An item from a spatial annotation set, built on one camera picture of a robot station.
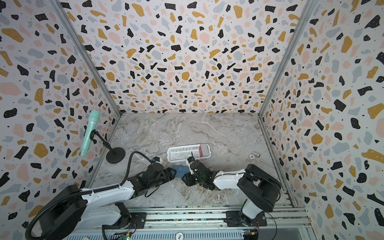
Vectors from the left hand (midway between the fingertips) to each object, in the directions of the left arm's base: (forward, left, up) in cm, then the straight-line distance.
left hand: (176, 171), depth 84 cm
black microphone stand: (+14, +41, -5) cm, 44 cm away
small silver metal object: (+13, -49, -6) cm, 51 cm away
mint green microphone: (+17, +39, +27) cm, 50 cm away
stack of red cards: (+14, -16, -1) cm, 21 cm away
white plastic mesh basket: (+15, -1, -5) cm, 16 cm away
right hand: (-2, -4, -2) cm, 5 cm away
